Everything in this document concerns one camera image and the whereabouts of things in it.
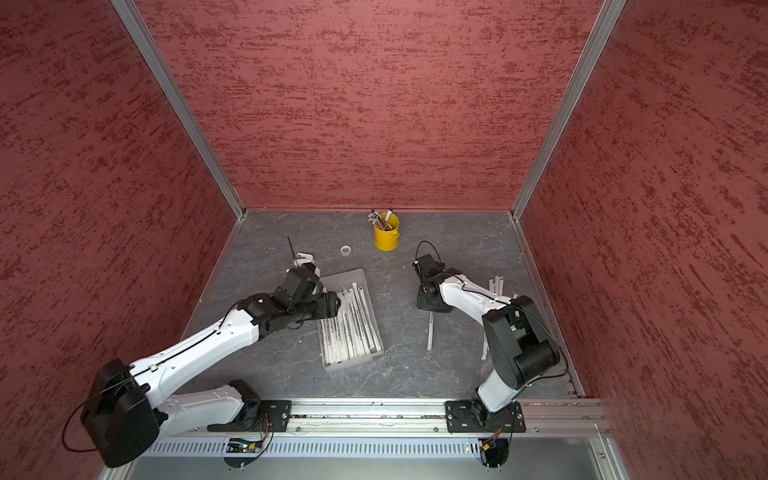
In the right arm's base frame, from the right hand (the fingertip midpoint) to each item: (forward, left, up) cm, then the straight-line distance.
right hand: (430, 307), depth 92 cm
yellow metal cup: (+24, +13, +5) cm, 28 cm away
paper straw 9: (+7, +22, -1) cm, 23 cm away
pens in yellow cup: (+24, +16, +16) cm, 33 cm away
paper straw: (-10, +32, 0) cm, 34 cm away
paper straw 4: (-8, +27, -1) cm, 28 cm away
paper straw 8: (+7, +23, -1) cm, 24 cm away
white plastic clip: (+20, +44, +1) cm, 48 cm away
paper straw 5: (-4, +25, 0) cm, 26 cm away
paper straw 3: (-10, +28, 0) cm, 30 cm away
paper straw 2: (-14, +29, 0) cm, 33 cm away
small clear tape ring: (+23, +29, 0) cm, 37 cm away
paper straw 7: (-12, +20, -1) cm, 24 cm away
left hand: (-4, +30, +9) cm, 32 cm away
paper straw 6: (-4, +24, -1) cm, 24 cm away
